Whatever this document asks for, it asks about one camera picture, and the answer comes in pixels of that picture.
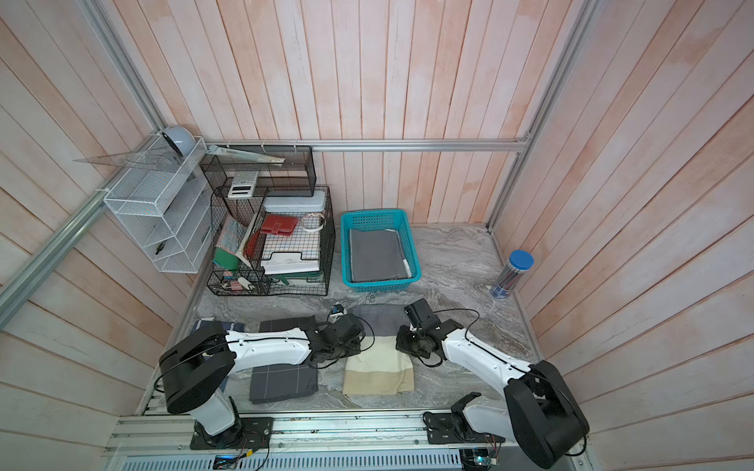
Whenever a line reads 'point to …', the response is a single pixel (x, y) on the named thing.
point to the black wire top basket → (295, 178)
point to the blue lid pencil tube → (518, 262)
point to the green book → (226, 259)
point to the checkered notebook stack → (296, 253)
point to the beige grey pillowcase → (377, 368)
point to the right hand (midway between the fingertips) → (398, 341)
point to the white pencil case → (296, 204)
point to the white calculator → (243, 184)
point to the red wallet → (279, 225)
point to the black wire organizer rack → (237, 227)
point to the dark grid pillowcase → (283, 382)
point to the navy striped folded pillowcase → (239, 327)
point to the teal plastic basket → (394, 219)
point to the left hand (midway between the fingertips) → (355, 348)
